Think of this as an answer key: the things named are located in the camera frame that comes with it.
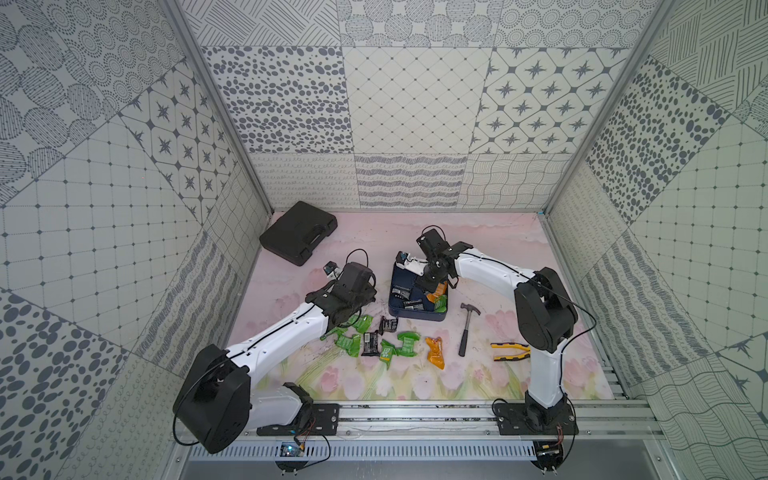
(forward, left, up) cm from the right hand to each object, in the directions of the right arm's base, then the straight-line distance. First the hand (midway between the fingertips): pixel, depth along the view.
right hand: (424, 280), depth 95 cm
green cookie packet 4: (-15, +26, -4) cm, 30 cm away
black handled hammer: (-16, -12, -5) cm, 21 cm away
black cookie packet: (-19, +17, -4) cm, 25 cm away
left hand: (-6, +17, +9) cm, 20 cm away
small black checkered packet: (-14, +11, -3) cm, 18 cm away
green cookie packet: (-18, +5, -4) cm, 19 cm away
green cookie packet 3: (-20, +22, -4) cm, 30 cm away
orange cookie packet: (-22, -2, -4) cm, 22 cm away
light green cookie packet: (-21, +11, -4) cm, 24 cm away
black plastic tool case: (+20, +49, -2) cm, 54 cm away
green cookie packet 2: (-13, +19, -5) cm, 24 cm away
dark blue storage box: (-5, +5, -4) cm, 8 cm away
